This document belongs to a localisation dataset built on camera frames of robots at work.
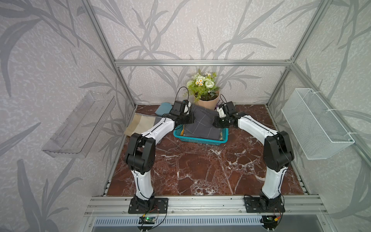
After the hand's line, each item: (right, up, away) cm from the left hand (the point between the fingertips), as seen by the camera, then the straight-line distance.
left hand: (194, 116), depth 93 cm
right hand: (+12, -4, +2) cm, 13 cm away
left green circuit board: (-24, -51, -22) cm, 61 cm away
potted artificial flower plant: (+6, +17, -3) cm, 19 cm away
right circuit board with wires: (+38, -52, -22) cm, 68 cm away
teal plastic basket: (-11, -11, +3) cm, 16 cm away
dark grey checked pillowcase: (+6, -6, 0) cm, 8 cm away
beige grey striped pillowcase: (-41, -5, +14) cm, 43 cm away
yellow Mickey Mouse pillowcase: (-9, -11, +6) cm, 15 cm away
